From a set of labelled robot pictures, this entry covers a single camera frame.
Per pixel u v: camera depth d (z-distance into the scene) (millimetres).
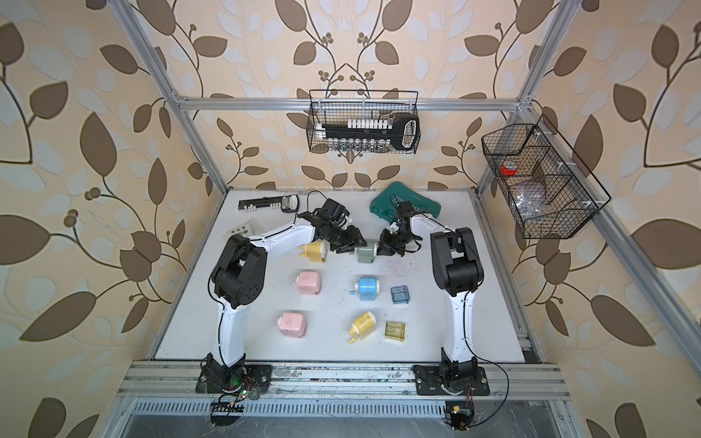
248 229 1048
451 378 646
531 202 698
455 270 568
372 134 860
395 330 826
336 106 912
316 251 937
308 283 864
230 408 735
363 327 770
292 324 776
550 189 727
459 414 715
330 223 809
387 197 1127
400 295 909
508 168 806
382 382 753
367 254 937
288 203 1155
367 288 843
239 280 542
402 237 871
